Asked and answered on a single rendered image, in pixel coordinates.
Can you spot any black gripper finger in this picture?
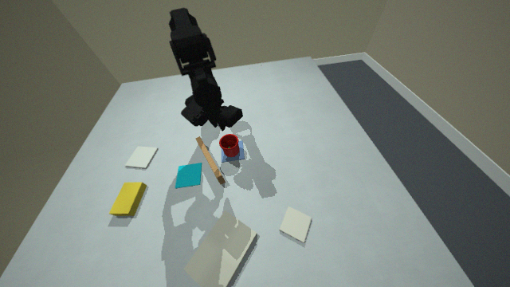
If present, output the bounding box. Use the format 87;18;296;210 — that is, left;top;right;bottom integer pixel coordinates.
207;114;218;128
213;117;226;131

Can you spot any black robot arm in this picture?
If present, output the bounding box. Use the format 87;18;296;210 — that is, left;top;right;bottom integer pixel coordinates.
169;7;222;127

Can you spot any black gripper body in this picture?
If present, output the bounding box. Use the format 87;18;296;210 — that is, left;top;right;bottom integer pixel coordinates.
185;93;243;128

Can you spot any tan wooden bar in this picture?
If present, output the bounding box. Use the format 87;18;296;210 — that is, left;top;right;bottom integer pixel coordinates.
195;136;225;185

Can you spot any olive-yellow rectangular block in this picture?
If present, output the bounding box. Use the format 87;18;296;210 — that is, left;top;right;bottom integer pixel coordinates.
109;182;147;216

